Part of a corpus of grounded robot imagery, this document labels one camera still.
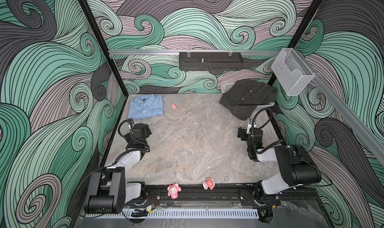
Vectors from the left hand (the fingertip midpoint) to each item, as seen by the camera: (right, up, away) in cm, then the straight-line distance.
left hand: (137, 127), depth 89 cm
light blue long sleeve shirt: (-1, +13, +21) cm, 25 cm away
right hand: (+70, -1, +5) cm, 70 cm away
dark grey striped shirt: (+74, +21, +25) cm, 81 cm away
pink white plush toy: (+42, -27, -12) cm, 51 cm away
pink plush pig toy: (+24, -29, -16) cm, 41 cm away
